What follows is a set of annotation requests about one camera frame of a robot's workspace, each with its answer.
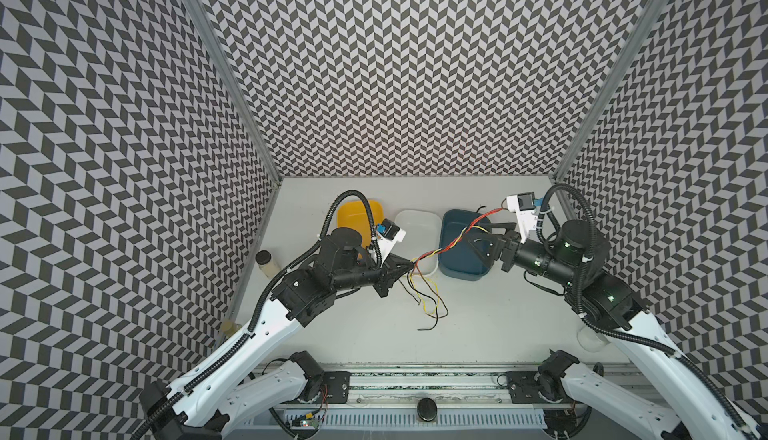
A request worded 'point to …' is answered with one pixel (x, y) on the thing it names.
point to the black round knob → (427, 409)
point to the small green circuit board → (309, 422)
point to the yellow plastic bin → (354, 214)
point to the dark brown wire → (433, 295)
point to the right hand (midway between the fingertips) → (476, 231)
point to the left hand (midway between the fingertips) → (410, 264)
